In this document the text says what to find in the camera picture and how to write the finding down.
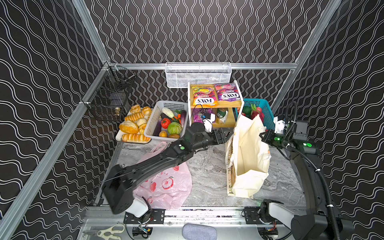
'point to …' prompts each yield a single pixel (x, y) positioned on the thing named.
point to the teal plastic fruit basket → (266, 110)
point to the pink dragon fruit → (256, 110)
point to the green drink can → (221, 115)
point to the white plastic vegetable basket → (175, 110)
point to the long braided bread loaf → (134, 137)
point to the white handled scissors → (101, 232)
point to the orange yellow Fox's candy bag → (205, 96)
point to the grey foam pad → (195, 231)
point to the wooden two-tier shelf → (231, 105)
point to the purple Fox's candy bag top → (227, 91)
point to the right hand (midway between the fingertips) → (262, 134)
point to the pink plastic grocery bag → (169, 188)
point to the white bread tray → (119, 137)
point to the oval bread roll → (129, 127)
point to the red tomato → (165, 122)
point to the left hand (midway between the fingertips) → (235, 133)
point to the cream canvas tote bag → (249, 153)
